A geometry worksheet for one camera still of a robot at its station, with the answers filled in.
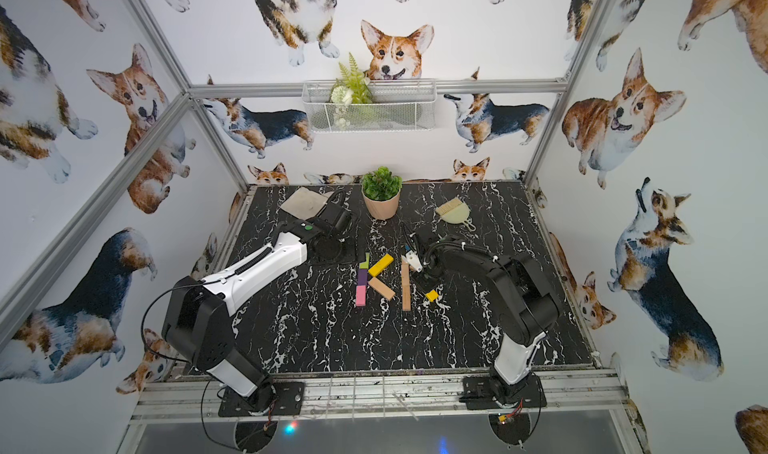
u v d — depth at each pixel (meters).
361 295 0.90
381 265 0.98
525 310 0.48
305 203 1.17
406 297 0.90
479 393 0.73
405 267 0.97
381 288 0.92
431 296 0.88
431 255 0.67
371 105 0.86
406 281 0.94
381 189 1.01
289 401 0.73
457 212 1.13
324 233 0.63
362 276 0.95
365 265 0.97
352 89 0.82
